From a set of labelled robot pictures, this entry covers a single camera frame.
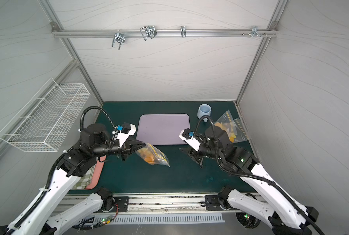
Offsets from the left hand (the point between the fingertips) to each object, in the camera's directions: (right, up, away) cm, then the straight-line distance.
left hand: (144, 145), depth 60 cm
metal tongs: (+28, -18, +25) cm, 41 cm away
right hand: (+17, 0, +3) cm, 17 cm away
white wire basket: (-49, +8, +7) cm, 51 cm away
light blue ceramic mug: (+34, +17, +51) cm, 63 cm away
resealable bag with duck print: (+2, -8, +13) cm, 15 cm away
